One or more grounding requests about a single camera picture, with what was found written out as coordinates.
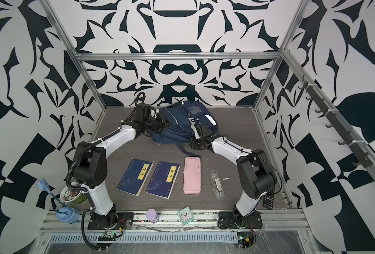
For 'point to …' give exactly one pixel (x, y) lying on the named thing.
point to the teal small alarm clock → (186, 215)
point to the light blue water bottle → (65, 214)
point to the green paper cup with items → (75, 196)
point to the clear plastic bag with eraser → (217, 184)
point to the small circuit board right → (245, 242)
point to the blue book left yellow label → (134, 177)
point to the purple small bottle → (151, 215)
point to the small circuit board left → (108, 236)
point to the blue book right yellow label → (162, 179)
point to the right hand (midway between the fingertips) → (192, 141)
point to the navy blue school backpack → (181, 130)
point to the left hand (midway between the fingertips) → (172, 118)
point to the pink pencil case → (192, 175)
